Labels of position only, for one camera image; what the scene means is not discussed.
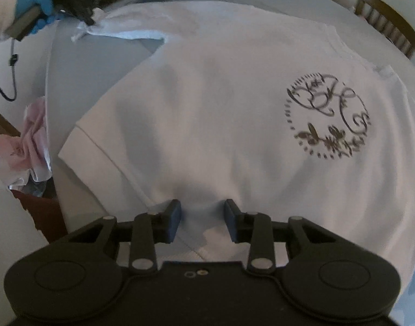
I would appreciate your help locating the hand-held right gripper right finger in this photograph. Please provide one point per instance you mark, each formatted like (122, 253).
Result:
(232, 222)

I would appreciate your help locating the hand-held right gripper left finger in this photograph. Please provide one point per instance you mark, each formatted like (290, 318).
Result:
(173, 222)

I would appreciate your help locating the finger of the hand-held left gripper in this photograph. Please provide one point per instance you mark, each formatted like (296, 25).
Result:
(87, 16)

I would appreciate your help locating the white sweatshirt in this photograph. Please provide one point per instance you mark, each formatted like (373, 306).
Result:
(211, 108)

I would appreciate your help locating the person's left forearm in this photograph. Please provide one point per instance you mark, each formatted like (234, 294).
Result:
(0, 17)

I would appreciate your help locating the pink white cloth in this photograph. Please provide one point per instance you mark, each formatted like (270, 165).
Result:
(34, 125)

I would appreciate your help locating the dark red cushion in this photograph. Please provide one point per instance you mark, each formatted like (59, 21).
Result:
(41, 214)

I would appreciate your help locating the wooden chair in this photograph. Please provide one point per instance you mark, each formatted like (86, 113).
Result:
(402, 30)

